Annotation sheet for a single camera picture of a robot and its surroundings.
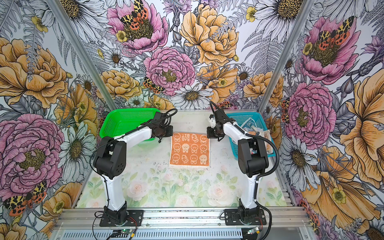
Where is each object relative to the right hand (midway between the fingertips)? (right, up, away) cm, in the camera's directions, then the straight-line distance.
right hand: (210, 138), depth 97 cm
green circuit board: (-43, -41, -26) cm, 65 cm away
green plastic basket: (-67, +11, +15) cm, 70 cm away
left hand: (-25, +2, +2) cm, 26 cm away
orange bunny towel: (-13, -8, +2) cm, 16 cm away
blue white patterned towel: (+30, +10, +15) cm, 35 cm away
